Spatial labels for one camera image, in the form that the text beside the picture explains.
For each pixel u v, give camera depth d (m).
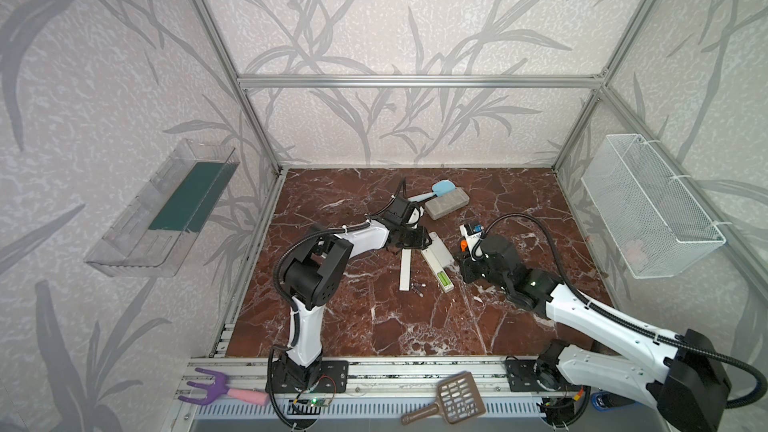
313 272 0.52
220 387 0.72
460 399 0.71
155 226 0.64
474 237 0.69
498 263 0.59
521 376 0.74
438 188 1.14
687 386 0.38
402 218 0.79
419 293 0.87
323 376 0.73
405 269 0.94
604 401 0.68
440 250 0.96
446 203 1.05
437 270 0.91
